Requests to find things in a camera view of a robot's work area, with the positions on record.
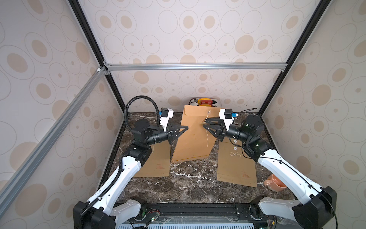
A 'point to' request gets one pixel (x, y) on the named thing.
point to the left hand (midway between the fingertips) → (190, 130)
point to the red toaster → (205, 102)
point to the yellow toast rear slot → (199, 102)
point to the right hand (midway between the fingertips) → (204, 127)
